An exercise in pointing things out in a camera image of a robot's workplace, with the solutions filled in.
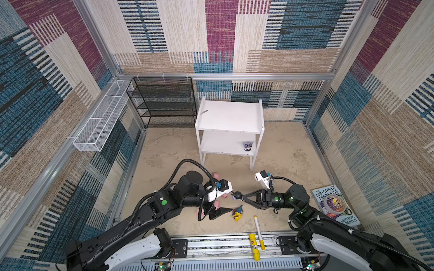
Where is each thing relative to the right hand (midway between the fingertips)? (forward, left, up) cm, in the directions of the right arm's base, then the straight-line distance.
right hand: (244, 203), depth 66 cm
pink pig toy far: (+21, +11, -18) cm, 30 cm away
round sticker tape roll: (+4, -46, -19) cm, 50 cm away
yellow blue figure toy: (+2, +1, -17) cm, 18 cm away
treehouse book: (+10, -41, -19) cm, 47 cm away
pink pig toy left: (-5, +15, +4) cm, 16 cm away
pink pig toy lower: (+6, +11, -18) cm, 22 cm away
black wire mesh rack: (+66, +43, -2) cm, 79 cm away
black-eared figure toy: (+2, +2, +2) cm, 4 cm away
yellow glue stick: (-13, -5, -18) cm, 23 cm away
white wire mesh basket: (+44, +75, 0) cm, 87 cm away
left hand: (+2, +6, +3) cm, 7 cm away
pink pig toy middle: (-2, +8, +12) cm, 14 cm away
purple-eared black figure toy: (+27, -5, 0) cm, 28 cm away
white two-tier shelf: (+28, +4, +12) cm, 31 cm away
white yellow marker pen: (-11, -8, -20) cm, 25 cm away
